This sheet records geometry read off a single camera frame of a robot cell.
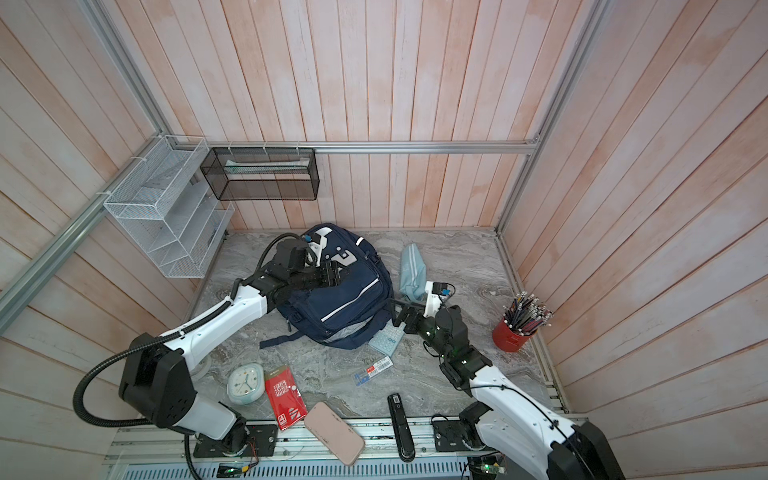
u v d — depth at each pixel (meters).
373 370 0.84
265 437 0.73
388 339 0.90
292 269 0.65
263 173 1.03
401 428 0.73
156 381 0.42
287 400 0.81
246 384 0.80
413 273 1.02
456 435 0.73
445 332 0.60
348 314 0.90
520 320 0.82
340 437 0.73
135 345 0.44
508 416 0.50
